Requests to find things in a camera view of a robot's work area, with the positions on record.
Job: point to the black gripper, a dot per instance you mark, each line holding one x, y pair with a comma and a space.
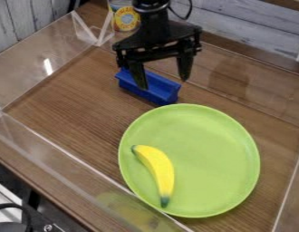
160, 38

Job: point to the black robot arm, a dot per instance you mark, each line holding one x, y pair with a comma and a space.
147, 7

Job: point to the green round plate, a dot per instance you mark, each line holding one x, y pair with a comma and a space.
212, 151

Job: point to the yellow toy banana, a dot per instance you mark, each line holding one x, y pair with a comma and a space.
161, 169

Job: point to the blue plastic block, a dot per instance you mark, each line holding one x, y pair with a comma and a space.
163, 90

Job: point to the yellow labelled tin can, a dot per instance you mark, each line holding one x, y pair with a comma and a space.
125, 19

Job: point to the clear acrylic corner bracket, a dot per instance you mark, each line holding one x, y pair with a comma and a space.
92, 34

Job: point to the clear acrylic front wall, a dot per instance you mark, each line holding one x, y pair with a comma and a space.
84, 192

